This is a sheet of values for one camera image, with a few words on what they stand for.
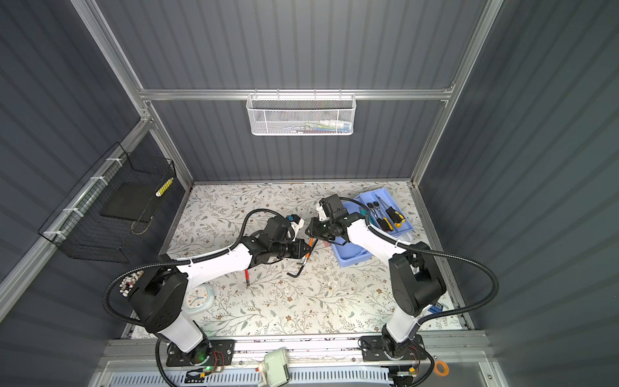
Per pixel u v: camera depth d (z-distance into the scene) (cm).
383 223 91
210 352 72
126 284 69
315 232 79
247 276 89
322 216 81
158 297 47
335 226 68
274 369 67
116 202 76
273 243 68
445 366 70
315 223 79
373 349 73
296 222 79
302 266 91
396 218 91
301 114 112
